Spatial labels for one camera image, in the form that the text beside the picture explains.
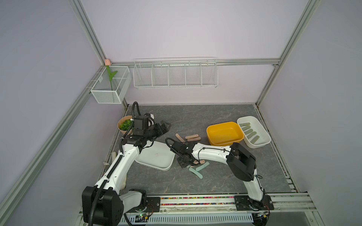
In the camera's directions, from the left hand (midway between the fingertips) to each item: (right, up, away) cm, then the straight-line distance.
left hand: (167, 128), depth 79 cm
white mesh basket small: (-36, +21, -2) cm, 42 cm away
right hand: (+9, -21, +10) cm, 25 cm away
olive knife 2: (+55, -1, +26) cm, 61 cm away
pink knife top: (+16, -7, +23) cm, 29 cm away
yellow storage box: (+39, -5, +22) cm, 45 cm away
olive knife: (+56, +2, +27) cm, 62 cm away
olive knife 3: (+56, -4, +23) cm, 61 cm away
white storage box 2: (+61, -6, +22) cm, 65 cm away
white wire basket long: (+19, +41, +26) cm, 52 cm away
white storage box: (-7, -19, +12) cm, 23 cm away
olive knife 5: (+60, -9, +20) cm, 64 cm away
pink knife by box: (+6, -9, +20) cm, 23 cm away
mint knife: (+23, -23, +8) cm, 33 cm away
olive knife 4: (+59, -6, +23) cm, 63 cm away
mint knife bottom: (+16, -26, +5) cm, 31 cm away
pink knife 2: (+21, -22, +9) cm, 31 cm away
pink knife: (+17, -9, +20) cm, 28 cm away
